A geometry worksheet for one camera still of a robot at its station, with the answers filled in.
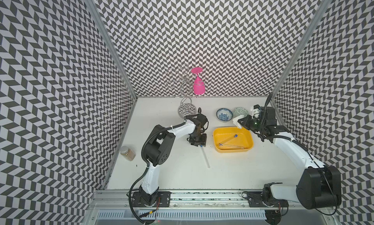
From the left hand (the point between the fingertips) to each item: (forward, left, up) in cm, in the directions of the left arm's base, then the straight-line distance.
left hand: (202, 146), depth 91 cm
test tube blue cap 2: (+7, -23, -1) cm, 24 cm away
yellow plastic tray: (+3, -19, +2) cm, 19 cm away
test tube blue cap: (+3, -20, -6) cm, 21 cm away
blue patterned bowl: (+24, -17, +1) cm, 29 cm away
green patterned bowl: (+26, -29, +3) cm, 39 cm away
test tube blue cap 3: (-6, -2, -2) cm, 7 cm away
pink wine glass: (+35, +1, +19) cm, 40 cm away
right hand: (+7, -20, +15) cm, 27 cm away
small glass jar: (-9, +41, +10) cm, 43 cm away
